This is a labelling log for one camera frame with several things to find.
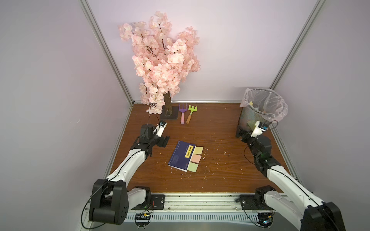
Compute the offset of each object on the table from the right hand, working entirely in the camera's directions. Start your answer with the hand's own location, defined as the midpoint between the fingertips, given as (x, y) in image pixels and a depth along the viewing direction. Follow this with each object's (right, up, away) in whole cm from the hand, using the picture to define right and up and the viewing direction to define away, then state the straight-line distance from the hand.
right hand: (246, 125), depth 80 cm
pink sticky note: (-29, -22, +8) cm, 37 cm away
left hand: (-49, -5, +8) cm, 50 cm away
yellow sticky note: (-27, -17, +10) cm, 33 cm away
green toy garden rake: (-31, +10, +34) cm, 47 cm away
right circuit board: (+5, -47, -10) cm, 48 cm away
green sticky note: (-31, -26, +4) cm, 40 cm away
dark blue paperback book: (-38, -20, +9) cm, 43 cm away
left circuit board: (-57, -48, -8) cm, 75 cm away
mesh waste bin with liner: (+17, +13, +20) cm, 29 cm away
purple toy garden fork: (-38, +9, +34) cm, 52 cm away
